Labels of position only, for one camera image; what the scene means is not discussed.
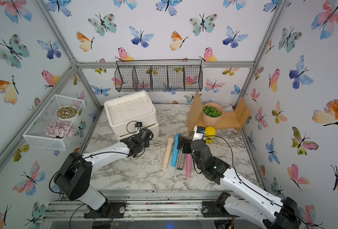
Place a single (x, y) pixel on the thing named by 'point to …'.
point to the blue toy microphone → (175, 157)
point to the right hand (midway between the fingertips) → (187, 136)
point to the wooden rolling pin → (170, 141)
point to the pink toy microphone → (188, 165)
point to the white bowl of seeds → (66, 112)
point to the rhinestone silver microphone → (181, 158)
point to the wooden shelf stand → (230, 120)
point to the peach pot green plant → (212, 113)
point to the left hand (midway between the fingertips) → (144, 137)
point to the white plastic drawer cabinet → (123, 112)
